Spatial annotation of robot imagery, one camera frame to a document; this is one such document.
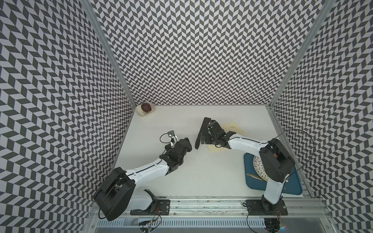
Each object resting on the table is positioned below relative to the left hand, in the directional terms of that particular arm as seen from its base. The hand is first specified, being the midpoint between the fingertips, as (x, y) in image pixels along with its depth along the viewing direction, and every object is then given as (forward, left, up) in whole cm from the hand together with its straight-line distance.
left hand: (180, 141), depth 87 cm
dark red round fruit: (+35, +30, -6) cm, 47 cm away
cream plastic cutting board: (+17, -33, -9) cm, 38 cm away
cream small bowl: (+32, +34, -10) cm, 48 cm away
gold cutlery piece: (-17, -45, -14) cm, 50 cm away
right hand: (+5, -17, -5) cm, 19 cm away
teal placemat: (-22, -64, -11) cm, 68 cm away
